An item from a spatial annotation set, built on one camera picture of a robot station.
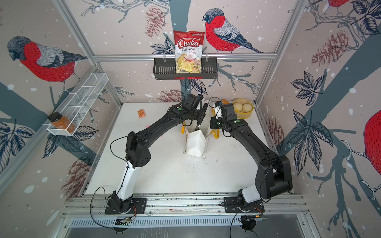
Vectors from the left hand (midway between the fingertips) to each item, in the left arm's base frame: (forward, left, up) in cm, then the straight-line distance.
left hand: (206, 112), depth 88 cm
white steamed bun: (+16, -32, -14) cm, 39 cm away
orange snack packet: (+16, +50, -20) cm, 56 cm away
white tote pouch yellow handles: (-15, +7, -12) cm, 20 cm away
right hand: (-4, -2, -2) cm, 5 cm away
